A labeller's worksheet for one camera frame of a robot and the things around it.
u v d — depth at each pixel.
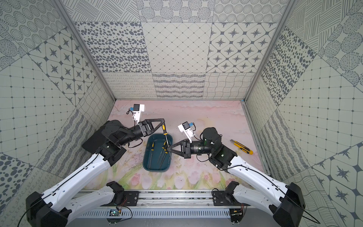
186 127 0.58
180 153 0.59
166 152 0.90
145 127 0.55
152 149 0.91
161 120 0.58
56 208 0.40
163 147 0.93
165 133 0.60
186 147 0.55
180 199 0.75
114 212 0.72
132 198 0.73
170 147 0.60
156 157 0.89
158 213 0.70
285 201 0.39
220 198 0.74
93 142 0.91
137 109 0.58
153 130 0.58
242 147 0.93
